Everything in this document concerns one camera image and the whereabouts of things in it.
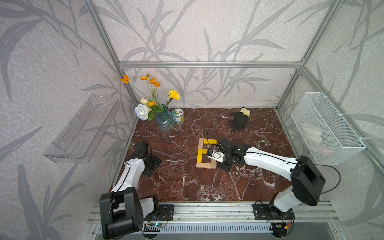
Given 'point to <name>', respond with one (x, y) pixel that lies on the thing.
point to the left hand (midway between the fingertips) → (157, 163)
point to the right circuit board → (279, 226)
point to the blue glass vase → (165, 121)
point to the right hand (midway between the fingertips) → (221, 161)
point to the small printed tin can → (178, 115)
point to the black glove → (241, 119)
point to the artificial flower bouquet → (150, 105)
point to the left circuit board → (159, 225)
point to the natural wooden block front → (203, 165)
